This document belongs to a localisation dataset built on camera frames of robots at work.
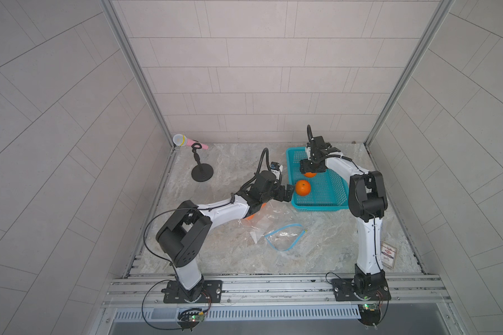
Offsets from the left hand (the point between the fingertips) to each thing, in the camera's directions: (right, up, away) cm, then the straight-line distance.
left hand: (290, 185), depth 87 cm
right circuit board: (+24, -40, -18) cm, 51 cm away
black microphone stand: (-42, +4, +16) cm, 45 cm away
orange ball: (-15, -7, -22) cm, 28 cm away
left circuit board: (-34, -40, -21) cm, 56 cm away
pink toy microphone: (-44, +18, -5) cm, 48 cm away
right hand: (+11, +8, +18) cm, 22 cm away
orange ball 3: (+11, +4, +10) cm, 15 cm away
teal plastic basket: (+20, -4, +12) cm, 24 cm away
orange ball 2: (+6, -2, +6) cm, 9 cm away
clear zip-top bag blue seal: (-6, -15, 0) cm, 16 cm away
